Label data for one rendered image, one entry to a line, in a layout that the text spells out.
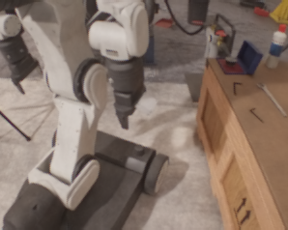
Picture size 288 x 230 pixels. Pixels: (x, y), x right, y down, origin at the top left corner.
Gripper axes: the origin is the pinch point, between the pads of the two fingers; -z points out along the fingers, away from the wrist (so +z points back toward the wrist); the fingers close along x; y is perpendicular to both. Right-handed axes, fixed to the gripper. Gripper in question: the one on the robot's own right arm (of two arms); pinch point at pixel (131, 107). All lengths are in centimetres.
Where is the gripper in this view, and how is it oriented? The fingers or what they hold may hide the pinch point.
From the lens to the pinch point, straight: 65.6
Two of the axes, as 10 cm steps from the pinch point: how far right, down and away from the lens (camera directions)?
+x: 4.1, -7.2, 5.6
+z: -0.8, -6.4, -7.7
